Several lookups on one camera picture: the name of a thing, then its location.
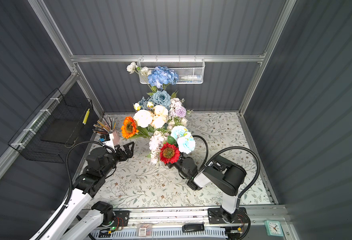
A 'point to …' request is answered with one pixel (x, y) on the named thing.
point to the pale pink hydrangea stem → (155, 143)
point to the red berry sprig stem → (169, 153)
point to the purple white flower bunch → (177, 112)
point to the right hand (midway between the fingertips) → (167, 150)
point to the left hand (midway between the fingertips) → (126, 144)
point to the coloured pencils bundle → (107, 126)
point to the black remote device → (193, 227)
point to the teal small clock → (273, 228)
